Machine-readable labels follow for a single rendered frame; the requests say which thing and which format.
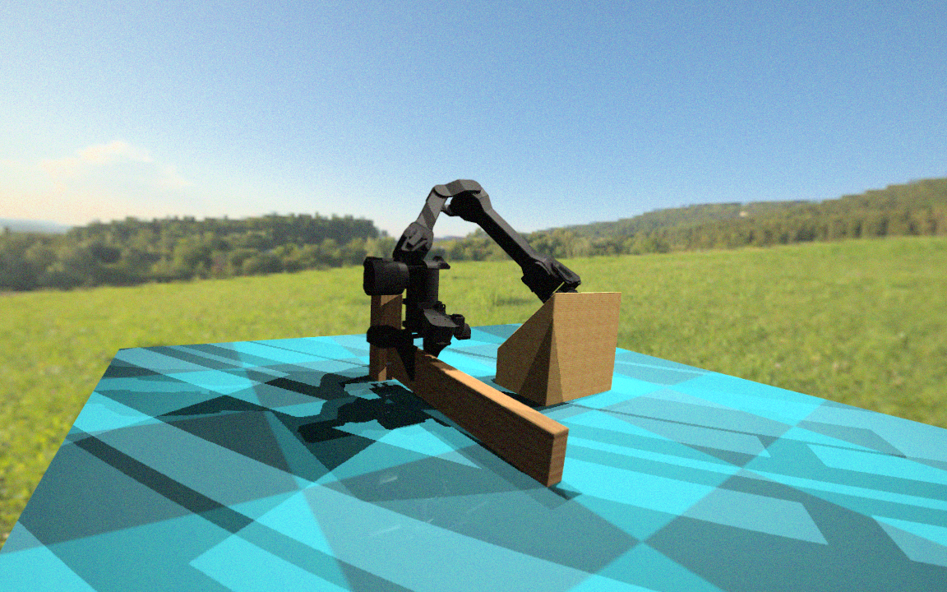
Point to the dark brown wooden post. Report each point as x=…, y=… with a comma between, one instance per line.
x=385, y=310

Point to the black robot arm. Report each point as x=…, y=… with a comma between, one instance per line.
x=408, y=270

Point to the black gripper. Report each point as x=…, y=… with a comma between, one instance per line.
x=390, y=337

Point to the brown wooden rail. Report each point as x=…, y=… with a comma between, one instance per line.
x=530, y=440

